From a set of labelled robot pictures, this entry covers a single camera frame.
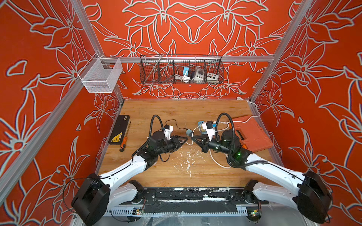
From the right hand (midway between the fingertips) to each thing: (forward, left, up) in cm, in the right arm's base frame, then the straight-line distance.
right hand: (189, 140), depth 69 cm
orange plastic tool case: (+16, -43, -19) cm, 49 cm away
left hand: (+3, +1, -5) cm, 6 cm away
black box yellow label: (+21, +50, -23) cm, 59 cm away
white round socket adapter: (+44, -7, +9) cm, 45 cm away
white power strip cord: (+55, -45, -24) cm, 76 cm away
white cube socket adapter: (+45, -16, +6) cm, 48 cm away
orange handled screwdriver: (+7, +43, -20) cm, 48 cm away
